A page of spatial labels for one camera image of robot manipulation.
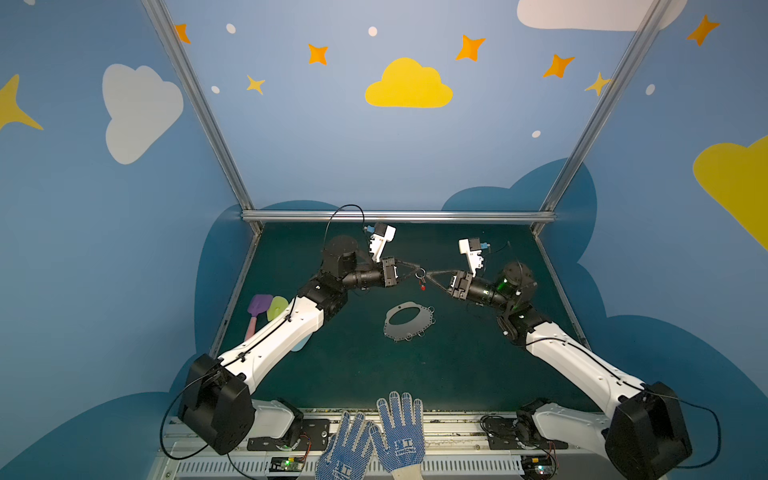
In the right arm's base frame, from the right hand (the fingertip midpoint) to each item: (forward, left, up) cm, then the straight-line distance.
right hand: (430, 274), depth 69 cm
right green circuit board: (-33, -29, -32) cm, 54 cm away
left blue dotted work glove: (-35, +19, -30) cm, 50 cm away
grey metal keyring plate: (+4, +4, -31) cm, 32 cm away
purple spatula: (+5, +53, -28) cm, 60 cm away
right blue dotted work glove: (-33, +4, -31) cm, 45 cm away
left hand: (-1, +2, +2) cm, 3 cm away
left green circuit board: (-36, +33, -31) cm, 58 cm away
